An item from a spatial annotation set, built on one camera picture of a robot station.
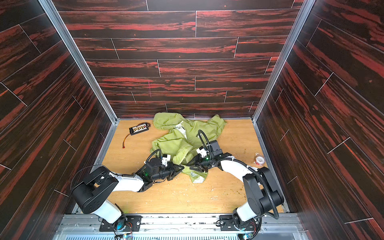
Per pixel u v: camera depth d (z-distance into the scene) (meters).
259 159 0.94
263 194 0.44
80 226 0.74
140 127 1.12
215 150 0.71
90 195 0.45
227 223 0.73
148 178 0.70
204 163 0.76
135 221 0.74
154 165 0.69
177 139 1.01
